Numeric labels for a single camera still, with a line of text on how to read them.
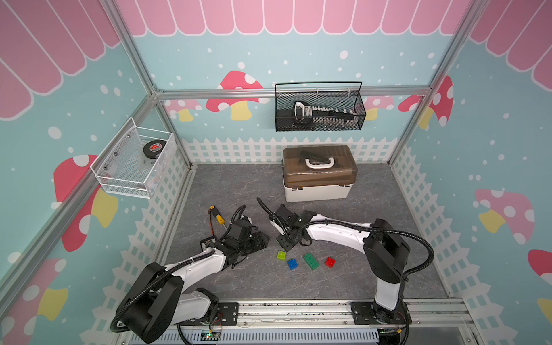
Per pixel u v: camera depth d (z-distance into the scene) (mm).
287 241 776
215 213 993
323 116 875
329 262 847
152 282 435
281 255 871
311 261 851
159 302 420
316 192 967
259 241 792
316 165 917
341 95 920
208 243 896
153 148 792
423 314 758
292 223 651
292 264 836
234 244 683
